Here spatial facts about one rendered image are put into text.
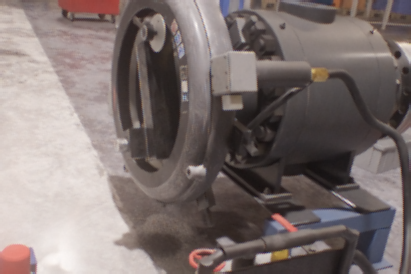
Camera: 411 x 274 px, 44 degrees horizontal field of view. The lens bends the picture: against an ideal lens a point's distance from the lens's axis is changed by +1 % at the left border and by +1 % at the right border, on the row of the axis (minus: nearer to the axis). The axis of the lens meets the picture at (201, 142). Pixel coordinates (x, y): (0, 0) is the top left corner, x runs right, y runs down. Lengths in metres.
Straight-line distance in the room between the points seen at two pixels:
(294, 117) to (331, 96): 0.16
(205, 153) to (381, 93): 0.77
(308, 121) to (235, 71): 0.50
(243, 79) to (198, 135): 0.21
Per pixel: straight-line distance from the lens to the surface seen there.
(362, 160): 3.10
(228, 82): 1.29
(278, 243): 0.97
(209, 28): 1.42
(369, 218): 1.97
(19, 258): 0.64
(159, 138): 1.60
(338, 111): 1.80
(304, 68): 1.45
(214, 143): 1.41
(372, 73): 1.90
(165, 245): 1.94
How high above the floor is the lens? 1.05
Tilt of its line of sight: 20 degrees down
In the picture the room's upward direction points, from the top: 8 degrees clockwise
